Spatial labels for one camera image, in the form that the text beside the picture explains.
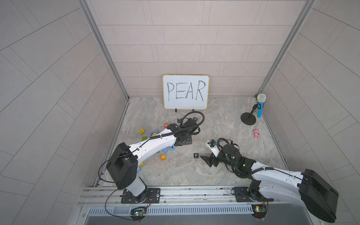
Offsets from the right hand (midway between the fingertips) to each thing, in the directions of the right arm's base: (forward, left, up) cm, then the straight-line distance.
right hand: (205, 152), depth 80 cm
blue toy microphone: (+24, -37, +16) cm, 47 cm away
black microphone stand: (+26, -36, -5) cm, 44 cm away
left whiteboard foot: (+36, +17, -2) cm, 40 cm away
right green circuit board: (-28, -24, -8) cm, 37 cm away
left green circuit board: (-26, +35, -2) cm, 44 cm away
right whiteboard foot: (+34, +4, -3) cm, 35 cm away
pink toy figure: (+13, -37, -5) cm, 39 cm away
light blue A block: (+6, +20, -4) cm, 21 cm away
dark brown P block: (0, +5, -5) cm, 7 cm away
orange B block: (0, +25, -3) cm, 25 cm away
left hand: (+7, +9, +2) cm, 11 cm away
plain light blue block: (+5, +24, -4) cm, 25 cm away
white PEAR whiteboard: (+43, +8, +9) cm, 45 cm away
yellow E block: (+19, +40, -2) cm, 45 cm away
